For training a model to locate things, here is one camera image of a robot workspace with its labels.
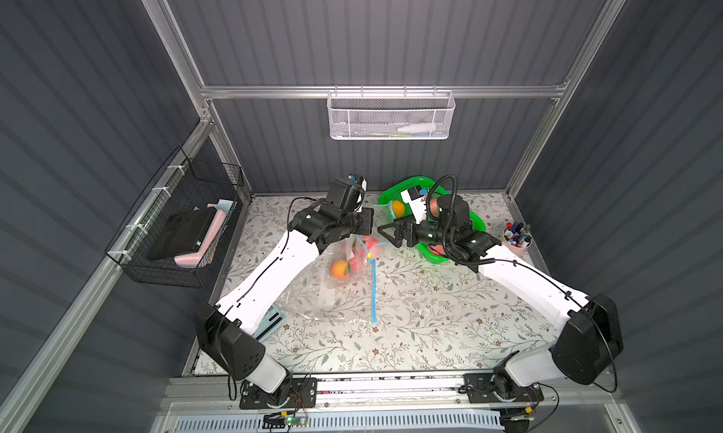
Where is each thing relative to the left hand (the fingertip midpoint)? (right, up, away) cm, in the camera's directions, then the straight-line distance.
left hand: (373, 219), depth 74 cm
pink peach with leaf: (-1, -9, +8) cm, 12 cm away
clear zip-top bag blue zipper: (-10, -22, +19) cm, 31 cm away
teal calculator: (-31, -32, +10) cm, 46 cm away
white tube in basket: (+15, +30, +18) cm, 38 cm away
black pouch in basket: (-47, -4, -6) cm, 48 cm away
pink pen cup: (+47, -6, +16) cm, 50 cm away
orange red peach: (-11, -16, +17) cm, 26 cm away
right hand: (+4, -2, 0) cm, 4 cm away
